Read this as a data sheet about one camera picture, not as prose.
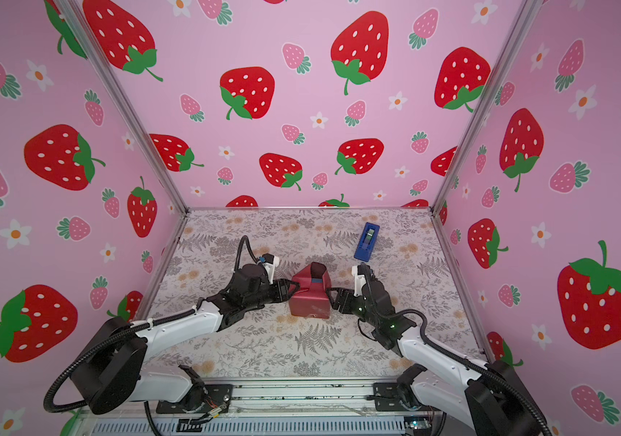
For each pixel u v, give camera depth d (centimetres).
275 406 73
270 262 78
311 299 80
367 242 104
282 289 74
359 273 74
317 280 84
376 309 61
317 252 107
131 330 46
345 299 72
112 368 42
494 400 41
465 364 45
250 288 67
